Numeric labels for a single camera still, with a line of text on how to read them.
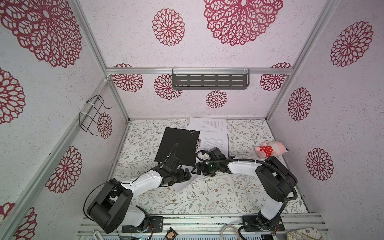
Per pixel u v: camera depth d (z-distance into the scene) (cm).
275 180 48
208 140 107
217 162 72
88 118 75
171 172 69
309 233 69
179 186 78
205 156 86
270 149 95
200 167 81
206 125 117
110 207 42
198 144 105
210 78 96
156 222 74
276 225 73
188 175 80
